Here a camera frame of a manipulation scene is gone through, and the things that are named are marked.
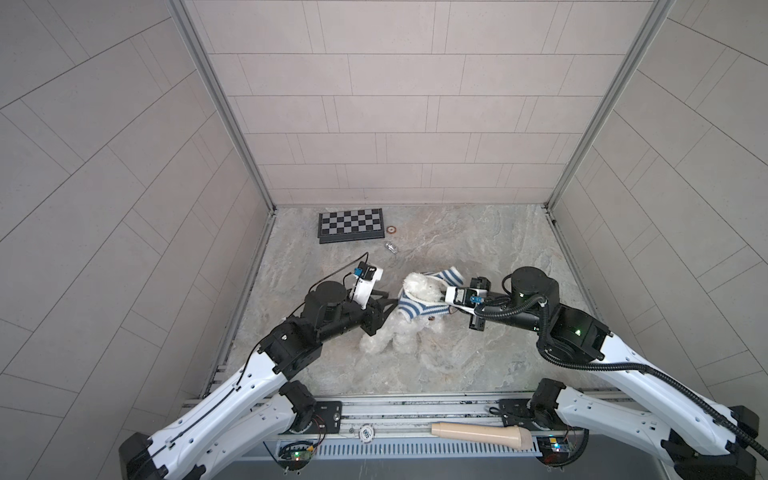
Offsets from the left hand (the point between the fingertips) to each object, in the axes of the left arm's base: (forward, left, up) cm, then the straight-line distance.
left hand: (399, 301), depth 67 cm
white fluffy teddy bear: (-5, -1, -7) cm, 9 cm away
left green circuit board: (-27, +23, -19) cm, 41 cm away
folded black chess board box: (+38, +18, -19) cm, 46 cm away
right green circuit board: (-26, -36, -22) cm, 50 cm away
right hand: (-2, -9, +6) cm, 11 cm away
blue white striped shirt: (-4, -2, +6) cm, 7 cm away
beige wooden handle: (-24, -25, -18) cm, 39 cm away
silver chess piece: (+30, +3, -21) cm, 37 cm away
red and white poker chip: (+39, +3, -22) cm, 45 cm away
